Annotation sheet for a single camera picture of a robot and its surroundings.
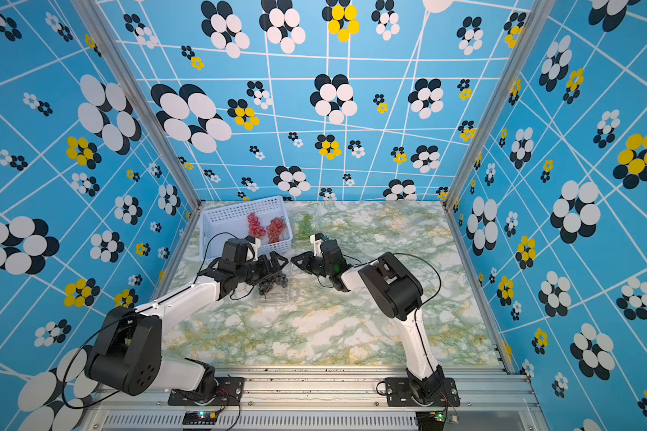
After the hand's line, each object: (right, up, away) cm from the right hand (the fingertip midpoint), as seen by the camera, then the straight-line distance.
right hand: (295, 259), depth 95 cm
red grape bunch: (-18, +11, +13) cm, 25 cm away
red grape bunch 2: (-10, +11, +13) cm, 19 cm away
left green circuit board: (-23, -40, -23) cm, 52 cm away
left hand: (-3, 0, -7) cm, 8 cm away
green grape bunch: (+2, +12, +13) cm, 18 cm away
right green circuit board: (+39, -40, -25) cm, 61 cm away
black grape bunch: (-10, -9, -5) cm, 14 cm away
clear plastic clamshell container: (+7, +12, +16) cm, 22 cm away
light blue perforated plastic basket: (-28, +15, +16) cm, 36 cm away
